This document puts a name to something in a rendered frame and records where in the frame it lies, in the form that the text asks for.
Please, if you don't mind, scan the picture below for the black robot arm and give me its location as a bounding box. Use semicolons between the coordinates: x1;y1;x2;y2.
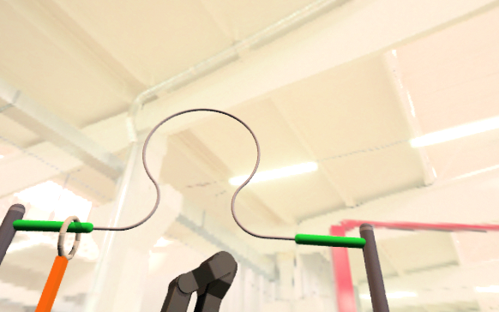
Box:
160;251;237;312

